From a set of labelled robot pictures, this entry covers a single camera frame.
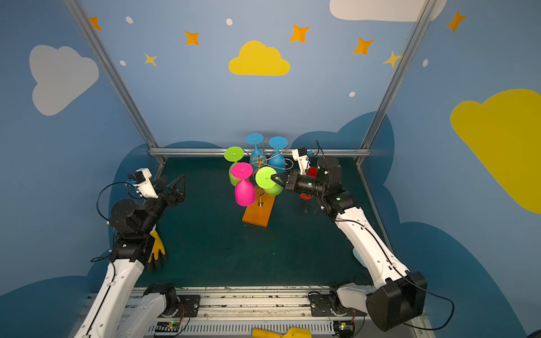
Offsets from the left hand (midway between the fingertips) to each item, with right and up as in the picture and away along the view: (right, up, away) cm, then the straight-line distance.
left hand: (174, 174), depth 68 cm
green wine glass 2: (+30, -2, 0) cm, 30 cm away
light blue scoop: (+68, -34, +16) cm, 77 cm away
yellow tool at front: (+39, -53, 0) cm, 65 cm away
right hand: (+33, 0, 0) cm, 33 cm away
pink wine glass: (+22, -6, +8) cm, 24 cm away
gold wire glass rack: (+29, +9, +14) cm, 34 cm away
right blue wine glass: (+34, +6, +18) cm, 39 cm away
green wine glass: (+18, +8, +9) cm, 21 cm away
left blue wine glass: (+27, +6, +10) cm, 29 cm away
